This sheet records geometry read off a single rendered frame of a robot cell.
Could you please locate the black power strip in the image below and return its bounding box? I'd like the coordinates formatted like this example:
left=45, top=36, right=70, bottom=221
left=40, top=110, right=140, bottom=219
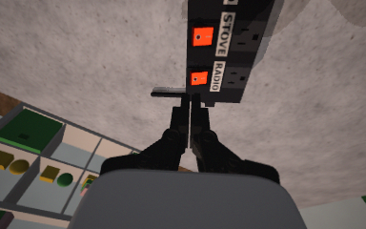
left=186, top=0, right=275, bottom=107

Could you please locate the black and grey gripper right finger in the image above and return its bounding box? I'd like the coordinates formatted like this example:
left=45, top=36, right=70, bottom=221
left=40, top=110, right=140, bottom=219
left=190, top=94, right=280, bottom=184

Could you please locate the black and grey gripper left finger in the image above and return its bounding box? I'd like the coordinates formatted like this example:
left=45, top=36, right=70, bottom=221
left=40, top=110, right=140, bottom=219
left=100, top=93, right=190, bottom=175

